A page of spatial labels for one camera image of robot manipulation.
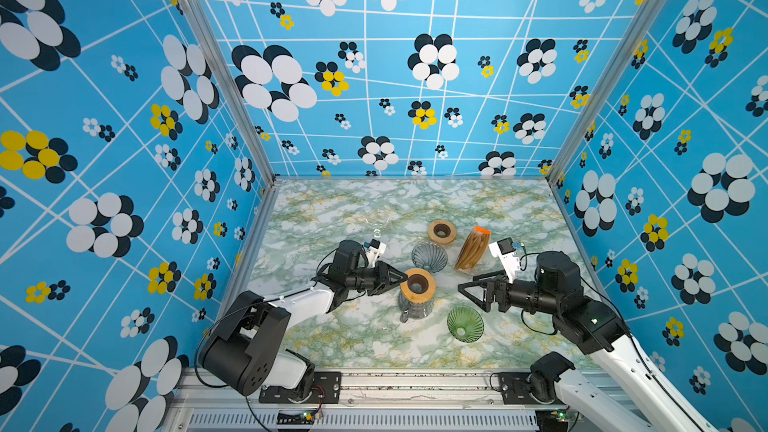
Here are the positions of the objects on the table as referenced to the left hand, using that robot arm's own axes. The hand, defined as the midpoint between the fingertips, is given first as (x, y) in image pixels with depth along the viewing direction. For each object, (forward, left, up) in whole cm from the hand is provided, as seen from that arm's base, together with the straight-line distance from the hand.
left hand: (408, 279), depth 80 cm
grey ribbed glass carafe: (-6, -2, -7) cm, 9 cm away
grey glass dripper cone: (+12, -7, -7) cm, 16 cm away
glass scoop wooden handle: (+16, +9, -1) cm, 18 cm away
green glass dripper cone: (-8, -16, -11) cm, 22 cm away
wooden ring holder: (+23, -13, -11) cm, 29 cm away
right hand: (-6, -13, +11) cm, 18 cm away
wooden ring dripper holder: (-4, -3, -1) cm, 6 cm away
